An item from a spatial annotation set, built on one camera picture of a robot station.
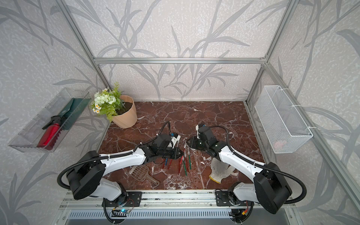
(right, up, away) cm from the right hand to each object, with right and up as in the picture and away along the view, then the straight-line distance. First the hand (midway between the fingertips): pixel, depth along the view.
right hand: (187, 141), depth 83 cm
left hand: (-1, -8, -2) cm, 8 cm away
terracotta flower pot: (-39, +14, +8) cm, 42 cm away
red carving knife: (-11, -15, +4) cm, 19 cm away
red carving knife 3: (0, -15, +4) cm, 16 cm away
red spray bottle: (-58, +9, -23) cm, 63 cm away
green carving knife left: (-1, -16, +2) cm, 16 cm away
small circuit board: (-32, -33, -12) cm, 48 cm away
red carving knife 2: (-4, -13, +5) cm, 14 cm away
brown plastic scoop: (-28, -18, 0) cm, 33 cm away
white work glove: (+20, -17, +1) cm, 27 cm away
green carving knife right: (+2, -13, +6) cm, 14 cm away
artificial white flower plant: (-45, +23, -3) cm, 51 cm away
